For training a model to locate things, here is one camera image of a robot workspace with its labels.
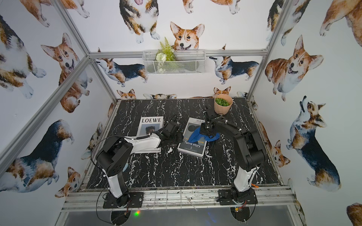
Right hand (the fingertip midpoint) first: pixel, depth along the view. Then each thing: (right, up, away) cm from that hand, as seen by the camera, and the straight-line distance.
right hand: (202, 130), depth 95 cm
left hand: (-12, -4, 0) cm, 13 cm away
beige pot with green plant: (+16, +19, +9) cm, 26 cm away
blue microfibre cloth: (-4, -2, 0) cm, 5 cm away
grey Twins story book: (-4, -11, -6) cm, 13 cm away
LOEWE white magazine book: (-39, +3, +6) cm, 39 cm away
